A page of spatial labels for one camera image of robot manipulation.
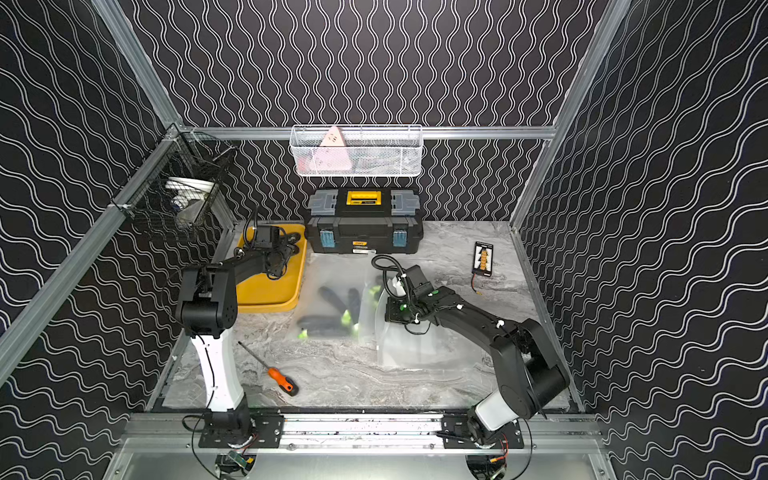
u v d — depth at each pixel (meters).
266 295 0.90
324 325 0.91
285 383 0.80
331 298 0.95
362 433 0.75
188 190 0.80
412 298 0.70
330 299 0.95
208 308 0.57
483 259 1.07
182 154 0.94
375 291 0.98
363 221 0.98
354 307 0.93
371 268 0.73
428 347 0.89
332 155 0.89
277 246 0.89
